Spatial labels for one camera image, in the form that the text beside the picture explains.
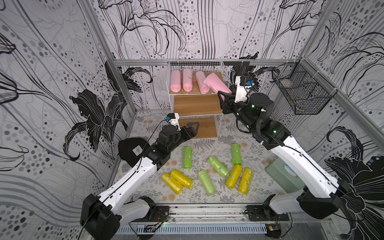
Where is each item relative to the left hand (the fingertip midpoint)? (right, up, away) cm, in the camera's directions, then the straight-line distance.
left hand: (197, 129), depth 73 cm
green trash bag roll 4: (+5, -30, +9) cm, 32 cm away
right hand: (+11, +16, -13) cm, 24 cm away
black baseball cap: (-40, -13, +17) cm, 46 cm away
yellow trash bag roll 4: (+25, -30, +6) cm, 39 cm away
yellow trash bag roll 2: (-8, -28, +8) cm, 30 cm away
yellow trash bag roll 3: (+20, -27, +7) cm, 34 cm away
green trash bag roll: (-6, -18, +16) cm, 24 cm away
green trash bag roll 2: (+11, -22, +12) cm, 27 cm away
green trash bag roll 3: (+24, -16, +18) cm, 34 cm away
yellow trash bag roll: (-13, -30, +7) cm, 33 cm away
